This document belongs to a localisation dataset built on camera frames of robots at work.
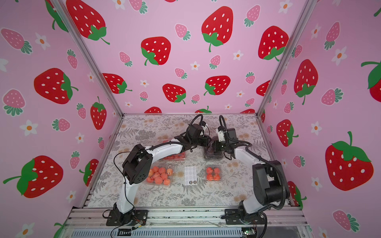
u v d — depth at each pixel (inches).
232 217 28.8
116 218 25.1
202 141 32.2
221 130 32.9
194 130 28.8
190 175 34.7
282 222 28.7
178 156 36.6
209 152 36.0
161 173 33.1
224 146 30.8
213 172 33.9
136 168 20.8
